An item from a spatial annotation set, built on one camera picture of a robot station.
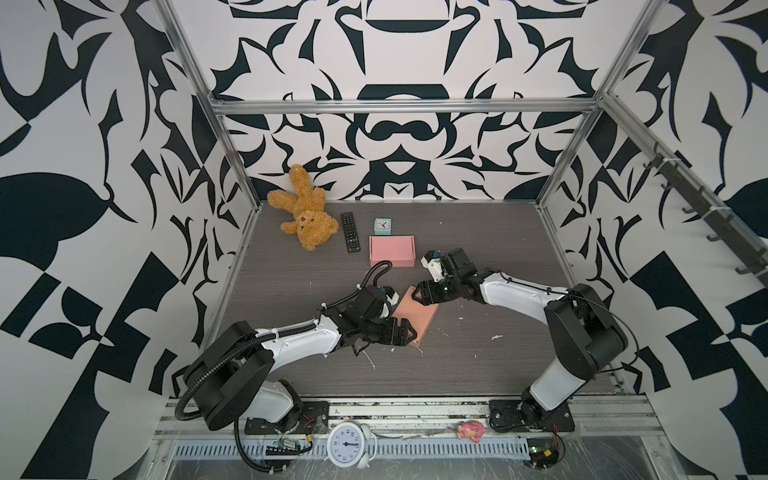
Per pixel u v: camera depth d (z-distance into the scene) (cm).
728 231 55
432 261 84
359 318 67
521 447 71
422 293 83
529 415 66
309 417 73
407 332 76
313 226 102
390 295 79
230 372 45
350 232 109
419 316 86
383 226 111
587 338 47
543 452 71
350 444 69
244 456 69
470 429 70
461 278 72
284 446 69
